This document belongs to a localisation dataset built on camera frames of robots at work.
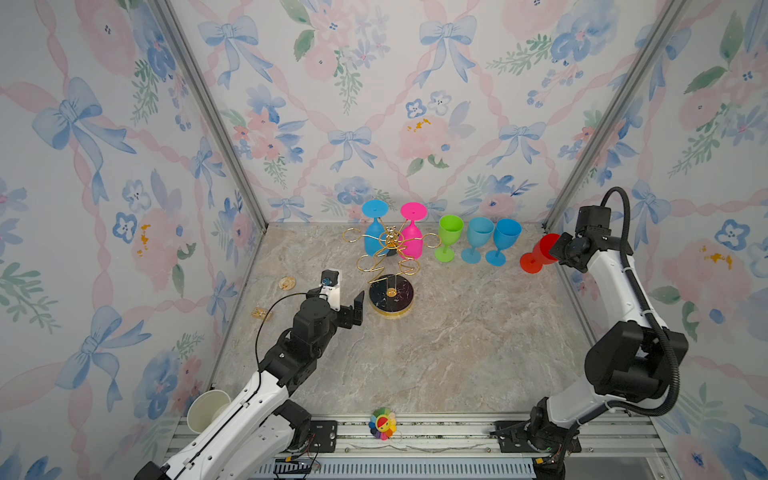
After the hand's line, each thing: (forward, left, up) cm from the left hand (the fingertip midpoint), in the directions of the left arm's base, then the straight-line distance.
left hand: (347, 287), depth 75 cm
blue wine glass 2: (+21, -6, -2) cm, 22 cm away
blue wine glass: (+27, -49, -8) cm, 56 cm away
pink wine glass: (+12, -16, +5) cm, 21 cm away
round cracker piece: (+16, +24, -23) cm, 37 cm away
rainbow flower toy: (-26, -9, -22) cm, 35 cm away
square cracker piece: (+4, +30, -22) cm, 38 cm away
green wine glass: (+28, -31, -7) cm, 42 cm away
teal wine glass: (+27, -41, -8) cm, 50 cm away
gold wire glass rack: (+10, -11, -21) cm, 26 cm away
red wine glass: (+19, -57, -13) cm, 62 cm away
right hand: (+14, -61, -1) cm, 62 cm away
